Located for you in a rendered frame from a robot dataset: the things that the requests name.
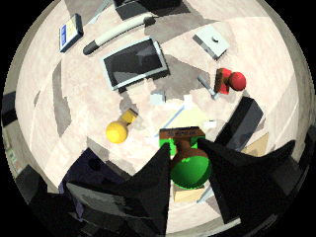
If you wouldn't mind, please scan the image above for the white paper card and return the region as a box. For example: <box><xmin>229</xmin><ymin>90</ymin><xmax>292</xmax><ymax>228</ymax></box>
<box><xmin>145</xmin><ymin>95</ymin><xmax>216</xmax><ymax>149</ymax></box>

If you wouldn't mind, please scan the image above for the red-handled rubber stamp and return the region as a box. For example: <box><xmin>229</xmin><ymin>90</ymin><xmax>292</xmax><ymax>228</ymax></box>
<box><xmin>213</xmin><ymin>67</ymin><xmax>246</xmax><ymax>95</ymax></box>

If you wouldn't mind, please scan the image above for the yellow rubber stamp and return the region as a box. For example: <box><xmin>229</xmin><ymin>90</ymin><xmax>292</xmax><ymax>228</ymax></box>
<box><xmin>106</xmin><ymin>108</ymin><xmax>138</xmax><ymax>145</ymax></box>

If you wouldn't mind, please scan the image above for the tan cardboard box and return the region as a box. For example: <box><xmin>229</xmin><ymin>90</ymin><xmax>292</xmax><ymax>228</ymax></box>
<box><xmin>173</xmin><ymin>183</ymin><xmax>205</xmax><ymax>202</ymax></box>

